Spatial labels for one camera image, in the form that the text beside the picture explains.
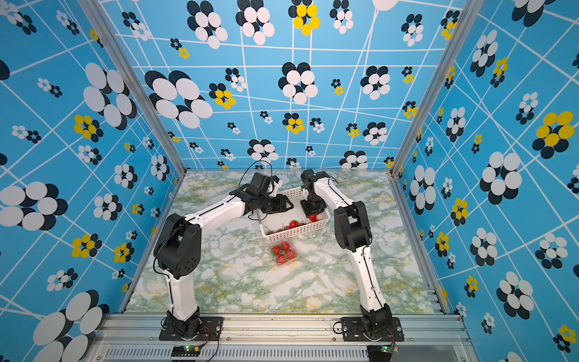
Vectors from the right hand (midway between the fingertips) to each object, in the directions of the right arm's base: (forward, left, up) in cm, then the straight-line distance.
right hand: (314, 212), depth 103 cm
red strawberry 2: (-24, +14, +2) cm, 27 cm away
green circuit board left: (-52, +44, -3) cm, 68 cm away
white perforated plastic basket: (-8, +17, +2) cm, 19 cm away
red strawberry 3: (-8, +9, +3) cm, 13 cm away
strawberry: (-17, +12, +2) cm, 21 cm away
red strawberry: (-19, +16, +3) cm, 25 cm away
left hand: (-4, +10, +12) cm, 16 cm away
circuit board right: (-51, -21, +3) cm, 56 cm away
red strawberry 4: (-4, 0, +2) cm, 5 cm away
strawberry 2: (-21, +10, +2) cm, 24 cm away
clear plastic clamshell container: (-20, +13, +1) cm, 24 cm away
